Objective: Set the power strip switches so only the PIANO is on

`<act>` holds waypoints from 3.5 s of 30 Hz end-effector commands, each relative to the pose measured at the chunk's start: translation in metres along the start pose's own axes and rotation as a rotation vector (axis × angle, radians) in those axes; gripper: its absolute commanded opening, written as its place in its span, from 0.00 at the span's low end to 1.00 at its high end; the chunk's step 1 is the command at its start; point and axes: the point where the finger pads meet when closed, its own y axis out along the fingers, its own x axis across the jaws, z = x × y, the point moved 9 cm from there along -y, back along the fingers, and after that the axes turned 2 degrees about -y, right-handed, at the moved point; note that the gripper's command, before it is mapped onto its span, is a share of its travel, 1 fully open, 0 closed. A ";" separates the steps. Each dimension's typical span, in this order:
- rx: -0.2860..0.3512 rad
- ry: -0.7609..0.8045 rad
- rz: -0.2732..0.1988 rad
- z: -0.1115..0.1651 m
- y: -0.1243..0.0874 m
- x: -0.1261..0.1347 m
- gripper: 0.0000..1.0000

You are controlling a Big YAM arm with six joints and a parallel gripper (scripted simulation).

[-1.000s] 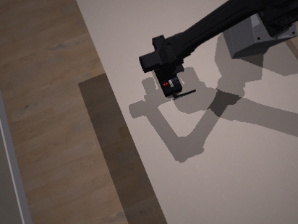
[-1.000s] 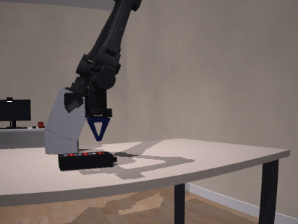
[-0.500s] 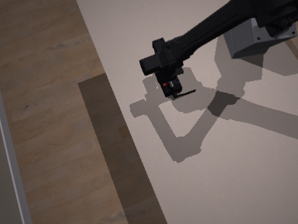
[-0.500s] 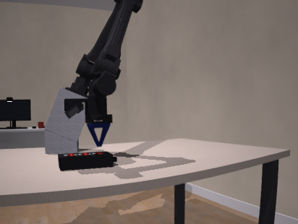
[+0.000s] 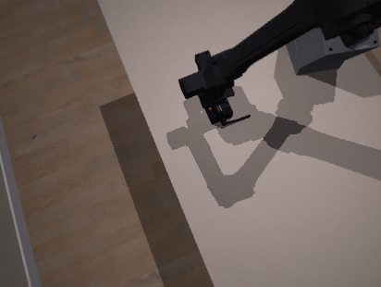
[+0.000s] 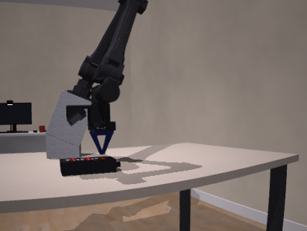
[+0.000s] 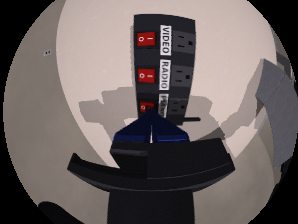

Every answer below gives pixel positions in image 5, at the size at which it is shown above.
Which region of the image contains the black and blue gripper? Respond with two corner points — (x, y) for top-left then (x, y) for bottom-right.
(198, 87), (235, 109)

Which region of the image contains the black power strip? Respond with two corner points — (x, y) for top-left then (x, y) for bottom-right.
(205, 99), (251, 126)

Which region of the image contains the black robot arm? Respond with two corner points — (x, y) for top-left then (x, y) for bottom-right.
(178, 0), (381, 99)

